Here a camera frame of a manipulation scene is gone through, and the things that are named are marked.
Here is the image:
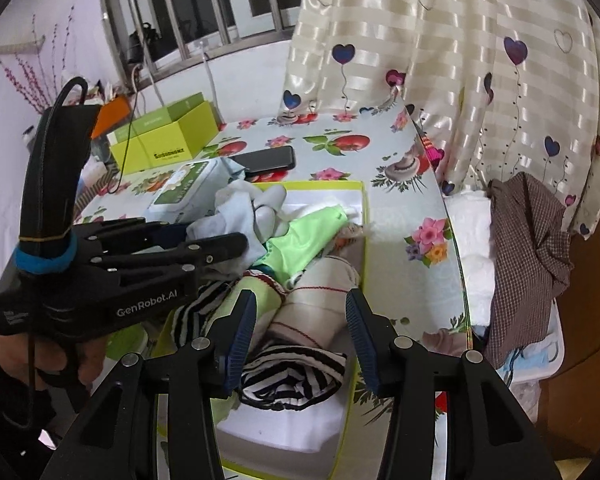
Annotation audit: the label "white glove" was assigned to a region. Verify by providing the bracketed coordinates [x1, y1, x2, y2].
[186, 180, 289, 278]

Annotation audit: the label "green rabbit sock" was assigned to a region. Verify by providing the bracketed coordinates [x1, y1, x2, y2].
[206, 268, 287, 356]

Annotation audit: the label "light green cloth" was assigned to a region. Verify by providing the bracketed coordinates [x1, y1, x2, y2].
[251, 205, 349, 285]

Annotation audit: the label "white sock red stripe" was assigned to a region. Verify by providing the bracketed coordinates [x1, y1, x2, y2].
[268, 257, 360, 349]

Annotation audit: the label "black white striped sock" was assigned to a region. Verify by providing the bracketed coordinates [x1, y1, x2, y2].
[238, 341, 347, 411]
[171, 281, 236, 349]

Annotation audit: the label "pink item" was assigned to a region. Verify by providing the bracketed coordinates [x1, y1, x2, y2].
[335, 222, 373, 250]

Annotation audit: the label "person's left hand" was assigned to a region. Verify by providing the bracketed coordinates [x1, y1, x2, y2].
[0, 334, 109, 386]

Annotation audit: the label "wet wipes pack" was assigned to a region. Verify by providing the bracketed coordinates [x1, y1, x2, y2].
[144, 157, 245, 224]

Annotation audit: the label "black smartphone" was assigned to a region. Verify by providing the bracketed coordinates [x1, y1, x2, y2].
[230, 145, 296, 178]

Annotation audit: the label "lime green cardboard box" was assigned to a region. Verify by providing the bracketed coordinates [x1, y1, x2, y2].
[107, 92, 219, 174]

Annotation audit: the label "orange storage box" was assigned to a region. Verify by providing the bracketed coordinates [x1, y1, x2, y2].
[91, 96, 131, 140]

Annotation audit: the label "white tray green rim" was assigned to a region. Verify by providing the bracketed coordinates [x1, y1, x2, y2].
[157, 179, 372, 480]

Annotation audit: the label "floral fruit tablecloth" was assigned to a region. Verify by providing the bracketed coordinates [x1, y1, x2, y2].
[80, 104, 470, 479]

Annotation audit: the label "purple dried flower branches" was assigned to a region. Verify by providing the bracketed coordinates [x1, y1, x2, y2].
[0, 6, 74, 115]

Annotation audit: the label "brown checkered garment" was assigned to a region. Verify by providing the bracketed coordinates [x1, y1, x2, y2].
[486, 172, 572, 368]

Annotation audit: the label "cream heart pattern curtain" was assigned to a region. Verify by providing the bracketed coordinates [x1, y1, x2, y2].
[280, 0, 600, 237]

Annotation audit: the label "black cable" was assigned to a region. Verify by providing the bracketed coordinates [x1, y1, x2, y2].
[107, 24, 161, 195]

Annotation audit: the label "white charger cable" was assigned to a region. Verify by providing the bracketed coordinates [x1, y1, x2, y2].
[130, 41, 226, 126]

